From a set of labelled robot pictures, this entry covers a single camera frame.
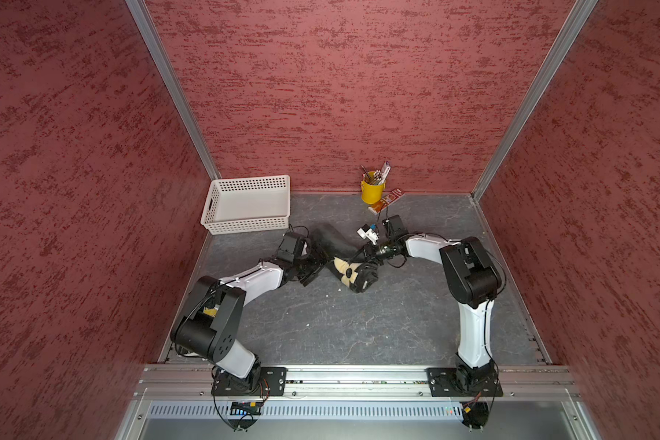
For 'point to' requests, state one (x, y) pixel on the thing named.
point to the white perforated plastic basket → (247, 204)
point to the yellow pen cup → (371, 194)
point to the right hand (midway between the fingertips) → (354, 263)
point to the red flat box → (387, 198)
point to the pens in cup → (377, 177)
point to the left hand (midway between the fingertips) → (327, 269)
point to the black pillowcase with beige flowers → (339, 250)
